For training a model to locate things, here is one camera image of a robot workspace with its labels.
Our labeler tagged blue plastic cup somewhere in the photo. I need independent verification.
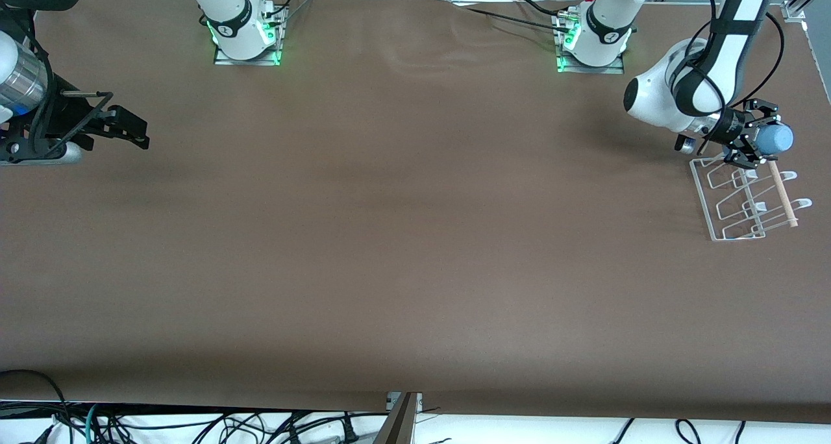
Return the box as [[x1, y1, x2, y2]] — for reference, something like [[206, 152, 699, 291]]
[[756, 123, 794, 156]]

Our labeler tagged brown table cover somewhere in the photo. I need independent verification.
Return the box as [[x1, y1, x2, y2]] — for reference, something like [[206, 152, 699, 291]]
[[0, 0, 831, 425]]

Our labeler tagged white wire cup rack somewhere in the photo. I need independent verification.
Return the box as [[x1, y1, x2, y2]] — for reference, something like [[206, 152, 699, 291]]
[[690, 142, 812, 242]]

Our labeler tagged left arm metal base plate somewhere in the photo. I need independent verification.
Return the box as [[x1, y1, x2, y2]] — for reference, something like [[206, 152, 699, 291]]
[[555, 12, 625, 75]]

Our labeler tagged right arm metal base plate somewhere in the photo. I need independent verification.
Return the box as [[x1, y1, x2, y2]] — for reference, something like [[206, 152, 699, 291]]
[[213, 6, 286, 66]]

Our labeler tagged thick black floor cable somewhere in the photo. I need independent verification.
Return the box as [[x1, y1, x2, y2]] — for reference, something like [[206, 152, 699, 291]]
[[0, 369, 72, 444]]

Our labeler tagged long black table cable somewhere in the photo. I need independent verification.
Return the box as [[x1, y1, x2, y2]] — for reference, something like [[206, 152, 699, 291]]
[[448, 0, 575, 34]]

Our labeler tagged teal floor cable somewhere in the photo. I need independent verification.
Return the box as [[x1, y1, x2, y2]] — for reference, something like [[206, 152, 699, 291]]
[[84, 403, 105, 444]]

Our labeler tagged metal frame profile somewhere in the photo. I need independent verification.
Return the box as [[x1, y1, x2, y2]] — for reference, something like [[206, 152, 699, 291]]
[[375, 392, 423, 444]]

